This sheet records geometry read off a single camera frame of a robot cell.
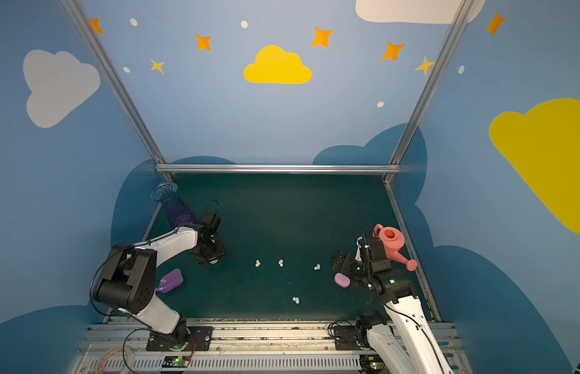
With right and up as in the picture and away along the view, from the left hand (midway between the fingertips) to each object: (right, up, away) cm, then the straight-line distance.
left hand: (223, 255), depth 93 cm
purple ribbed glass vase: (-22, +25, -2) cm, 33 cm away
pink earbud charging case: (+47, -8, -7) cm, 48 cm away
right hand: (+46, +2, -16) cm, 48 cm away
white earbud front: (+30, -13, -11) cm, 34 cm away
